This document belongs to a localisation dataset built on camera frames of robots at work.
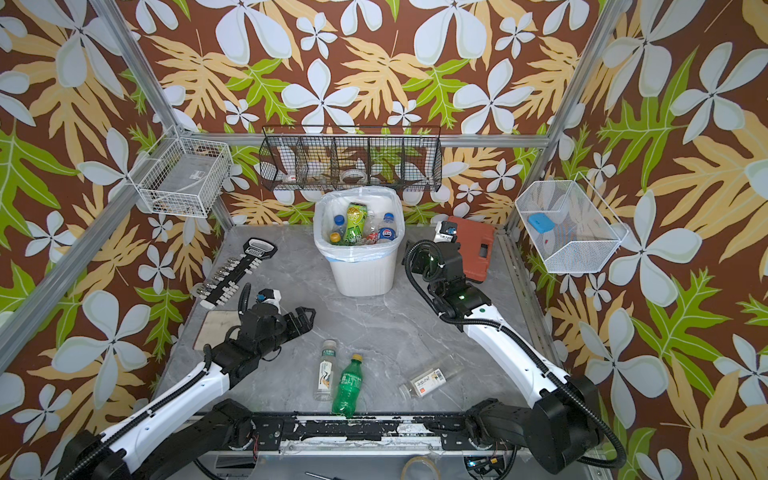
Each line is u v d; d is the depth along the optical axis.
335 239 0.84
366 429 0.75
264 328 0.63
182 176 0.86
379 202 0.92
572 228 0.84
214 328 0.92
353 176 0.99
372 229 0.93
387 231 0.85
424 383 0.78
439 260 0.56
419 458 0.73
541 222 0.86
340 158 0.98
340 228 0.94
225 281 1.02
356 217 0.89
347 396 0.76
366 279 0.91
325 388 0.77
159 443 0.47
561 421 0.39
